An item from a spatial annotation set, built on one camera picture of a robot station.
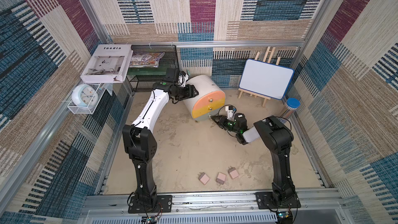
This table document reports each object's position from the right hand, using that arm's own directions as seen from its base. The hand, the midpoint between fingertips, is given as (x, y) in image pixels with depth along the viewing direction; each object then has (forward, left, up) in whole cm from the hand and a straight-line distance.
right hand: (211, 116), depth 97 cm
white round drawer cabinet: (+12, +4, +17) cm, 21 cm away
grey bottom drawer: (-2, +4, +2) cm, 5 cm away
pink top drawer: (+2, +2, +15) cm, 15 cm away
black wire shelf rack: (+32, +48, +3) cm, 58 cm away
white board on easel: (+20, -34, +12) cm, 41 cm away
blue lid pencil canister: (0, -46, +10) cm, 47 cm away
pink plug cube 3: (-32, -10, -6) cm, 33 cm away
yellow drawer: (-2, +5, +10) cm, 11 cm away
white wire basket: (-15, +53, +28) cm, 62 cm away
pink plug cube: (-34, +6, -5) cm, 35 cm away
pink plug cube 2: (-34, -3, -5) cm, 35 cm away
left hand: (+4, +10, +17) cm, 20 cm away
